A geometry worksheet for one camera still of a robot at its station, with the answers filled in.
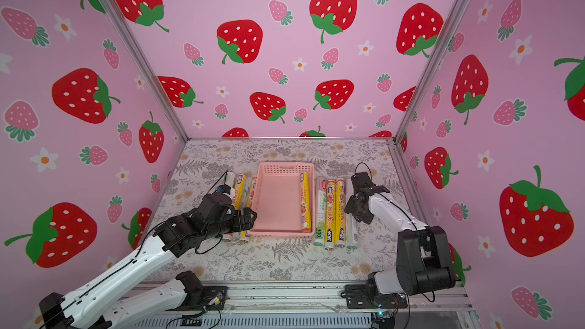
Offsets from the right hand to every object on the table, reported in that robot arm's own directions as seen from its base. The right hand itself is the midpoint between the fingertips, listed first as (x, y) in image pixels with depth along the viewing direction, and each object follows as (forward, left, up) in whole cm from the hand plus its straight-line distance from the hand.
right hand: (363, 212), depth 89 cm
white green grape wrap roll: (-1, +17, 0) cm, 17 cm away
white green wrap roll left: (+12, +58, 0) cm, 59 cm away
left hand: (-11, +41, +13) cm, 45 cm away
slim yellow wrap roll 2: (-1, +23, 0) cm, 23 cm away
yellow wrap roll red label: (-2, +13, -1) cm, 13 cm away
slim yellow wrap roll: (+6, +47, 0) cm, 47 cm away
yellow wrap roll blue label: (0, +9, -1) cm, 9 cm away
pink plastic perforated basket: (+4, +36, -4) cm, 36 cm away
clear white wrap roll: (-6, +5, 0) cm, 8 cm away
